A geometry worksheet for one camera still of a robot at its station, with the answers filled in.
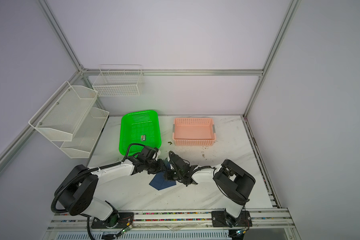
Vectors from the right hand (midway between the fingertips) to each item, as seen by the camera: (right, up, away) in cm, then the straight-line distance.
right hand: (160, 176), depth 84 cm
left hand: (+3, +4, +2) cm, 5 cm away
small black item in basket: (-16, +21, +22) cm, 35 cm away
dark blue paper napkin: (-1, -4, +2) cm, 4 cm away
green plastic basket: (-19, +29, +29) cm, 45 cm away
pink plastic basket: (+21, +26, +27) cm, 42 cm away
